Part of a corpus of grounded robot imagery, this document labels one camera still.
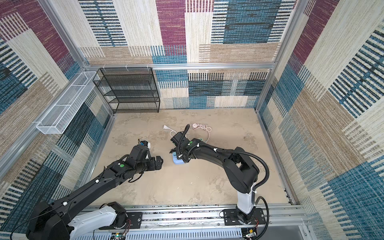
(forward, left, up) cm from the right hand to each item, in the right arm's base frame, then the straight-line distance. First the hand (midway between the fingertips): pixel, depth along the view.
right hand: (184, 156), depth 90 cm
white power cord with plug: (+25, +14, -3) cm, 29 cm away
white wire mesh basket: (+5, +58, +29) cm, 65 cm away
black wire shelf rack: (+48, +40, +13) cm, 64 cm away
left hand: (-5, +15, +7) cm, 17 cm away
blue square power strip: (-1, +5, -3) cm, 6 cm away
